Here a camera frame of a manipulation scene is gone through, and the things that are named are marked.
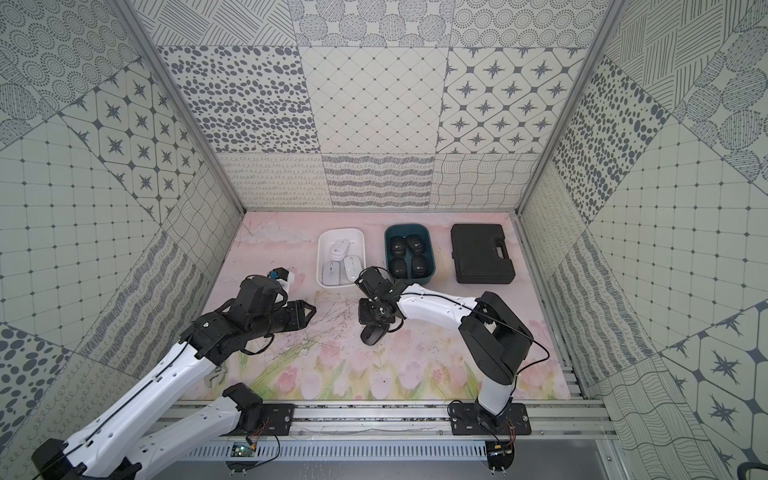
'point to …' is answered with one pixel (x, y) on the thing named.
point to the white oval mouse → (339, 249)
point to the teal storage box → (410, 253)
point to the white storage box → (324, 240)
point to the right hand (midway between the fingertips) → (367, 319)
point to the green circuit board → (241, 449)
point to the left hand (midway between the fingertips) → (316, 312)
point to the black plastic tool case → (480, 254)
